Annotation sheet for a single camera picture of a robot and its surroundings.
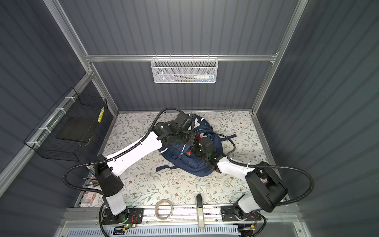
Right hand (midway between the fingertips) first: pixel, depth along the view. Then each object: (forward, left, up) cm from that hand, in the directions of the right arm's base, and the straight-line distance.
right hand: (188, 143), depth 84 cm
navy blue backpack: (-6, +4, -3) cm, 8 cm away
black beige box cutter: (-37, -7, -11) cm, 39 cm away
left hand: (-4, -5, +9) cm, 11 cm away
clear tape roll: (-33, +16, -14) cm, 39 cm away
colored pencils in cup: (-21, +48, -3) cm, 53 cm away
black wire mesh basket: (-3, +61, +15) cm, 63 cm away
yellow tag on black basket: (+11, +50, +12) cm, 53 cm away
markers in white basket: (+36, +6, +20) cm, 41 cm away
